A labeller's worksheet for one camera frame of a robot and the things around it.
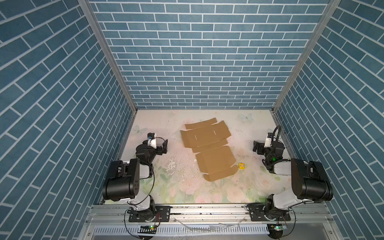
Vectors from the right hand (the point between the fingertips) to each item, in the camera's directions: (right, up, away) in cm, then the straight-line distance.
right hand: (261, 140), depth 95 cm
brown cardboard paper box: (-34, 0, +8) cm, 35 cm away
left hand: (-65, +1, -3) cm, 65 cm away
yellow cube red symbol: (-15, -15, -6) cm, 21 cm away
